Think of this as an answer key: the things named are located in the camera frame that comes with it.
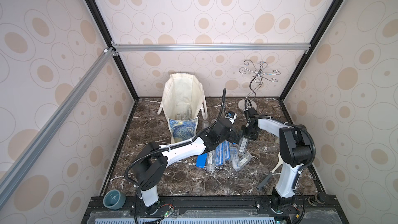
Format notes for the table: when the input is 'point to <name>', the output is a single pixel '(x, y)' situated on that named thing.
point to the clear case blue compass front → (219, 154)
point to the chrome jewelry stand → (249, 102)
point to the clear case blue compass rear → (225, 152)
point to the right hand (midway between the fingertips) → (249, 136)
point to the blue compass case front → (201, 160)
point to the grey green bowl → (114, 199)
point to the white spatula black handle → (261, 184)
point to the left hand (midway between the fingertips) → (240, 129)
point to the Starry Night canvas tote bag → (183, 97)
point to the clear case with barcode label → (242, 144)
